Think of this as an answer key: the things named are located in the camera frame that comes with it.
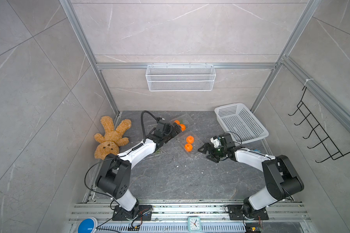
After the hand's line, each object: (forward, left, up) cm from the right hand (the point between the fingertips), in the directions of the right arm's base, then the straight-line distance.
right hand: (203, 153), depth 89 cm
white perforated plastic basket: (+32, -33, -6) cm, 46 cm away
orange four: (+27, +16, 0) cm, 31 cm away
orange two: (+5, +9, 0) cm, 10 cm away
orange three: (+22, +12, 0) cm, 25 cm away
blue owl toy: (+3, -37, -5) cm, 38 cm away
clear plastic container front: (+10, +2, -5) cm, 12 cm away
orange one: (+12, +8, -2) cm, 14 cm away
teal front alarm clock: (-36, +8, -3) cm, 38 cm away
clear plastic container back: (+31, +11, -5) cm, 33 cm away
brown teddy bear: (+6, +58, +5) cm, 59 cm away
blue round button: (-36, +60, -3) cm, 70 cm away
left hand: (+12, +15, +11) cm, 22 cm away
